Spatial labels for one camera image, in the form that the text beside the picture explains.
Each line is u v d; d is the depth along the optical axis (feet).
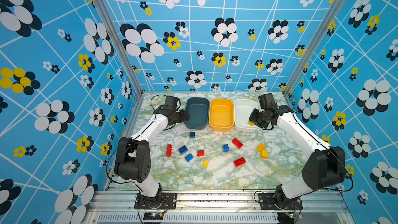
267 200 2.38
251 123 2.62
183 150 2.92
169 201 2.40
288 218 2.27
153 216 2.37
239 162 2.77
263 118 2.35
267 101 2.19
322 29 2.75
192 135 3.15
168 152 2.90
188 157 2.89
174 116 2.53
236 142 3.05
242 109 3.34
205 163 2.79
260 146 2.99
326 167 1.39
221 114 3.48
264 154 2.85
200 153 2.91
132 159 1.53
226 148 2.90
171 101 2.35
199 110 3.56
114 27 2.79
